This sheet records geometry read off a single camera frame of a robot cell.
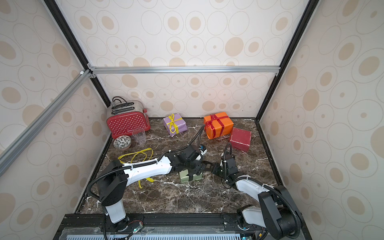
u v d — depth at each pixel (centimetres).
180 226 73
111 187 45
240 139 100
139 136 107
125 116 98
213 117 106
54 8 67
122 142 103
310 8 68
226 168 69
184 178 83
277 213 42
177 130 106
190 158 66
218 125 102
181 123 108
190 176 83
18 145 54
